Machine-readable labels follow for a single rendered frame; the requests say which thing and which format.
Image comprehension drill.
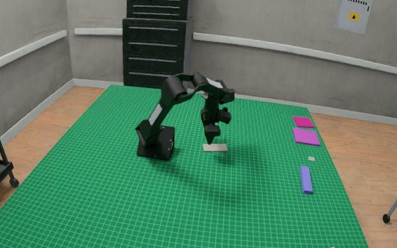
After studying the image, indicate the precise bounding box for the magenta flat square plate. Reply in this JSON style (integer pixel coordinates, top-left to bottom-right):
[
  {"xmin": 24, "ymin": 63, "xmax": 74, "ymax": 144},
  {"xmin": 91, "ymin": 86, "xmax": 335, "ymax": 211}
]
[{"xmin": 292, "ymin": 116, "xmax": 314, "ymax": 128}]

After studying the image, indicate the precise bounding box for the pink flat square slab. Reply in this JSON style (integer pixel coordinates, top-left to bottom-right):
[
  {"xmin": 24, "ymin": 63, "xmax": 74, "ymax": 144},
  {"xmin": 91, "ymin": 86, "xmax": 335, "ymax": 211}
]
[{"xmin": 292, "ymin": 128, "xmax": 320, "ymax": 146}]

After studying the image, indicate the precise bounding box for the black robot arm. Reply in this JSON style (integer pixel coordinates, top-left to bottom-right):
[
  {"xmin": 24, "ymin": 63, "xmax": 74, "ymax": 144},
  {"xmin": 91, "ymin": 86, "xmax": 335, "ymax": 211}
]
[{"xmin": 135, "ymin": 72, "xmax": 235, "ymax": 148}]

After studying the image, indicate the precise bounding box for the green grid cutting mat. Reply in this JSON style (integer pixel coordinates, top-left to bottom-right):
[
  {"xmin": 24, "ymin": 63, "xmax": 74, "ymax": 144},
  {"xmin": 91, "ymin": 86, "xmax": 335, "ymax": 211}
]
[{"xmin": 0, "ymin": 85, "xmax": 369, "ymax": 248}]

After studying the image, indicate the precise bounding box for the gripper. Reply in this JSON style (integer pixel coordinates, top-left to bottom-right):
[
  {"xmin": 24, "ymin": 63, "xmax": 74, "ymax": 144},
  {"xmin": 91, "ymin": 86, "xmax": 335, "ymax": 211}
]
[{"xmin": 201, "ymin": 106, "xmax": 221, "ymax": 145}]

